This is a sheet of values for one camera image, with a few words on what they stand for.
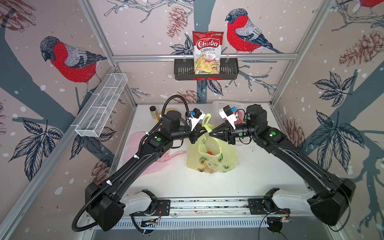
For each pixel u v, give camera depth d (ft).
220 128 1.92
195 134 1.93
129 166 2.83
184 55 3.12
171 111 1.87
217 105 3.62
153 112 3.50
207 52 2.79
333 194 1.26
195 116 1.89
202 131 2.16
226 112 1.78
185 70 3.11
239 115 1.80
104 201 1.22
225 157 2.20
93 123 2.34
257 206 2.42
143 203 1.99
